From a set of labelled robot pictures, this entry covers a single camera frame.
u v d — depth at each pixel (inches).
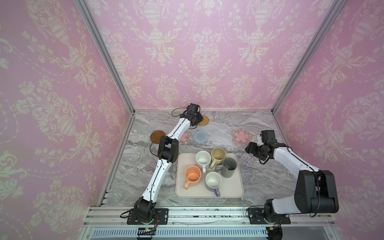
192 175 34.3
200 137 41.5
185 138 40.9
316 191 16.8
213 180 33.4
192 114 36.2
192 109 36.5
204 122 44.6
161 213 29.8
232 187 32.4
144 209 26.4
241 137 41.4
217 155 37.0
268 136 28.2
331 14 27.7
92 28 30.0
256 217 28.7
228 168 34.6
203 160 36.4
